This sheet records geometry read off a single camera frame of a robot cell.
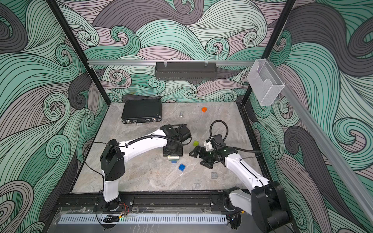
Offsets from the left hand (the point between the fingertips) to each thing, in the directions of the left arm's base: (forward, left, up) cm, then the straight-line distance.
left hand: (177, 153), depth 81 cm
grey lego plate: (-9, -21, -9) cm, 25 cm away
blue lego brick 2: (-5, -2, -9) cm, 10 cm away
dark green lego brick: (-1, +3, -6) cm, 7 cm away
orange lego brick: (+42, -20, -9) cm, 48 cm away
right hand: (-3, -9, -2) cm, 10 cm away
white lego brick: (-2, +3, -3) cm, 4 cm away
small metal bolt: (+36, -1, -8) cm, 37 cm away
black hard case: (+40, +32, -9) cm, 52 cm away
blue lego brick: (-1, +3, -10) cm, 10 cm away
